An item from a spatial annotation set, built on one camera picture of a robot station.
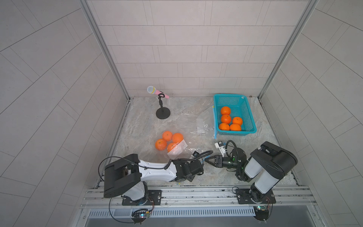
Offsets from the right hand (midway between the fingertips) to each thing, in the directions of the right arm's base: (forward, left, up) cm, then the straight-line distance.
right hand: (207, 163), depth 80 cm
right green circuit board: (-24, -23, -5) cm, 33 cm away
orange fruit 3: (+12, +27, +3) cm, 30 cm away
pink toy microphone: (+37, +30, +25) cm, 54 cm away
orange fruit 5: (+16, +17, +2) cm, 24 cm away
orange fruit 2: (+28, -17, +3) cm, 33 cm away
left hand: (-2, +9, -6) cm, 11 cm away
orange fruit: (+36, -18, +3) cm, 40 cm away
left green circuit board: (-22, +35, 0) cm, 41 cm away
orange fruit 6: (+10, +21, +4) cm, 24 cm away
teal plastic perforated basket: (+42, -31, -1) cm, 52 cm away
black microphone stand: (+39, +28, 0) cm, 48 cm away
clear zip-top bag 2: (+10, +18, +5) cm, 21 cm away
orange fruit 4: (+18, +24, +3) cm, 30 cm away
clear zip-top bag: (+24, -2, +5) cm, 24 cm away
